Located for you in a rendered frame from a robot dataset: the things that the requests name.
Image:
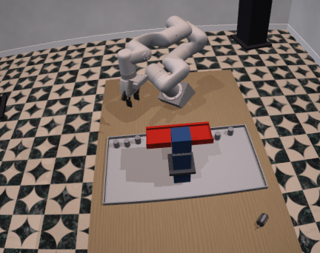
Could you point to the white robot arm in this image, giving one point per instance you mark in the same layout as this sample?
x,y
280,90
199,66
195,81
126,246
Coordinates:
x,y
137,52

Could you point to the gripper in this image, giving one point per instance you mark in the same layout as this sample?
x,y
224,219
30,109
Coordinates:
x,y
127,86

